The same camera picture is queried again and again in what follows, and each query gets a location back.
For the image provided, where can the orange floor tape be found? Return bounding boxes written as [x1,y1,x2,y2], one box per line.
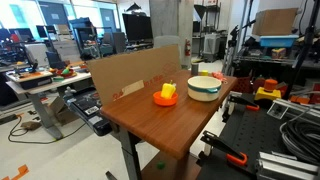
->
[0,164,30,180]

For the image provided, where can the yellow emergency stop button box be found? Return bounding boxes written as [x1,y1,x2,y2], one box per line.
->
[254,78,283,102]

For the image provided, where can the brown cardboard sheet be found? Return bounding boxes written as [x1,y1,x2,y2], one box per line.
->
[87,44,183,107]

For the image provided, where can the grey coiled cable bundle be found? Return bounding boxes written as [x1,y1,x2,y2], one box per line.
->
[279,116,320,166]

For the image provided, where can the black tray with orange top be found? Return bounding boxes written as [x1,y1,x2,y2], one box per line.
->
[14,70,54,90]

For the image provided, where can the white pot with teal band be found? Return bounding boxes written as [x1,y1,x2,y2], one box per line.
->
[186,75,223,102]

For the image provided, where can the aluminium extrusion bar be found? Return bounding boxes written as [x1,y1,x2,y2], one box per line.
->
[255,151,320,180]

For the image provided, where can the black floor cable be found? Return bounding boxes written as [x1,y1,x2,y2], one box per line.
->
[7,114,88,145]

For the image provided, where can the red bowl with toys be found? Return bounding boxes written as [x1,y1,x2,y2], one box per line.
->
[55,66,78,79]

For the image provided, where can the black tripod stand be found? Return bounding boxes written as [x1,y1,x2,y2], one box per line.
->
[285,0,320,99]

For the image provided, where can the white standing desk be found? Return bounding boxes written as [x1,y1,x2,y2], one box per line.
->
[5,71,93,140]

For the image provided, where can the yellow pepper toy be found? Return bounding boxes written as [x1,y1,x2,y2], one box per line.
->
[160,79,177,100]

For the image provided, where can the orange toy pot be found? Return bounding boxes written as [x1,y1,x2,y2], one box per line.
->
[152,90,179,108]

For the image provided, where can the black monitor screen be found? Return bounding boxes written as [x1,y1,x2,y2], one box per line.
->
[121,12,154,43]

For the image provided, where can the grey metal table leg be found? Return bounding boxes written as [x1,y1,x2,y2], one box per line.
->
[118,128,143,180]

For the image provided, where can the small brown cardboard box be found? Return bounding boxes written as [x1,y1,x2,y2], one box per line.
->
[46,96,79,126]

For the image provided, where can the red fire extinguisher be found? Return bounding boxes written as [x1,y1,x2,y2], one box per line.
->
[184,38,192,58]

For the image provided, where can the large cardboard box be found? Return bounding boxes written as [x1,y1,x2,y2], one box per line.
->
[252,7,299,37]

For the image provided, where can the black clamp with orange handle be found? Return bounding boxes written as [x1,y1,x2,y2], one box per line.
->
[199,130,249,168]
[227,94,261,113]

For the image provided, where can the blue plastic bin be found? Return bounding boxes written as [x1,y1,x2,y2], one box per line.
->
[259,34,299,48]

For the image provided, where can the black treadmill machine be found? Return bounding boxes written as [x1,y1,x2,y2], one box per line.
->
[63,87,113,137]

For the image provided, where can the grey cylinder block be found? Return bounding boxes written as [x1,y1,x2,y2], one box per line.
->
[190,62,200,77]

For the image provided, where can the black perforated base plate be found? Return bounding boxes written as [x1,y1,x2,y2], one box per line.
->
[196,99,320,180]

